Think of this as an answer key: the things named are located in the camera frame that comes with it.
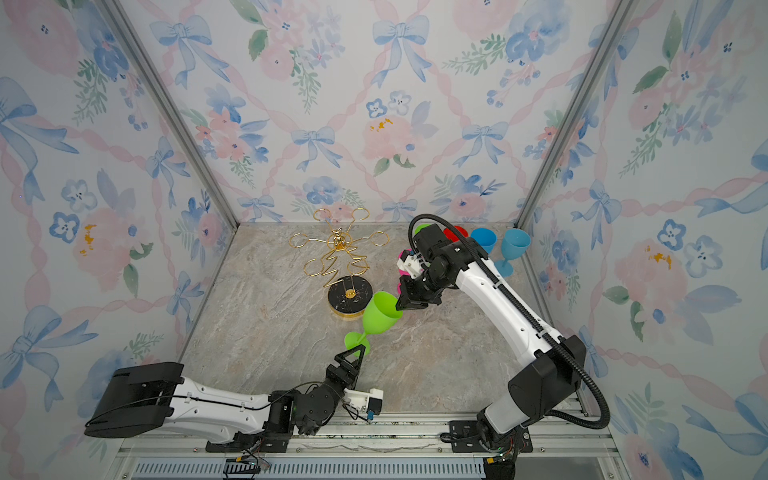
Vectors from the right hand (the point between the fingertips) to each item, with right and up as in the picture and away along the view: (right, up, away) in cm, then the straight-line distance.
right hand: (398, 304), depth 74 cm
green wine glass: (-4, -2, -6) cm, 7 cm away
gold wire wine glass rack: (-15, -1, +24) cm, 29 cm away
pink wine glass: (+1, +8, -2) cm, 8 cm away
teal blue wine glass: (+37, +16, +20) cm, 45 cm away
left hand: (-10, -11, 0) cm, 15 cm away
